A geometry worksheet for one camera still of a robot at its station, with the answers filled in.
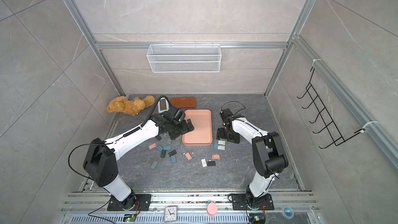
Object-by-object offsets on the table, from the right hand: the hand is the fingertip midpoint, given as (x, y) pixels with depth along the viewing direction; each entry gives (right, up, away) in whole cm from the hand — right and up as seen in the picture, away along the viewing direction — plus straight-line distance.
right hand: (227, 139), depth 92 cm
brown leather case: (-29, +23, +21) cm, 43 cm away
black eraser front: (-10, -13, -6) cm, 17 cm away
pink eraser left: (-46, -4, 0) cm, 46 cm away
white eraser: (-3, -2, +2) cm, 4 cm away
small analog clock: (-30, -29, -23) cm, 48 cm away
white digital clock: (-44, +21, +19) cm, 52 cm away
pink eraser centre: (-23, -9, -4) cm, 25 cm away
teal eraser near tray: (-7, -4, +1) cm, 8 cm away
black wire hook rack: (+38, +7, -32) cm, 51 cm away
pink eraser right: (-7, -9, -4) cm, 13 cm away
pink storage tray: (-15, +2, +5) cm, 16 cm away
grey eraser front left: (-43, -13, -6) cm, 45 cm away
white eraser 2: (-4, -5, 0) cm, 6 cm away
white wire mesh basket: (-36, +52, +8) cm, 63 cm away
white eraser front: (-14, -12, -6) cm, 20 cm away
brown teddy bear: (-62, +19, +8) cm, 65 cm away
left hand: (-21, +7, -8) cm, 24 cm away
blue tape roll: (+25, -30, -21) cm, 44 cm away
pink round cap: (-11, -24, -27) cm, 38 cm away
